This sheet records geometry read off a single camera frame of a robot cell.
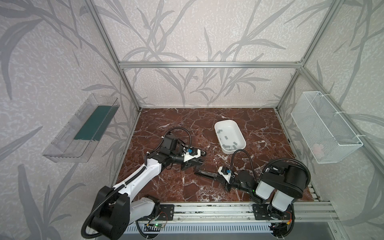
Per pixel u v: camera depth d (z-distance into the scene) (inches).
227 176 28.5
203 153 36.9
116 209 15.6
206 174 34.4
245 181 25.9
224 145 39.0
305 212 29.7
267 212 28.5
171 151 26.4
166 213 28.5
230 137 40.4
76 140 24.9
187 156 26.2
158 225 27.8
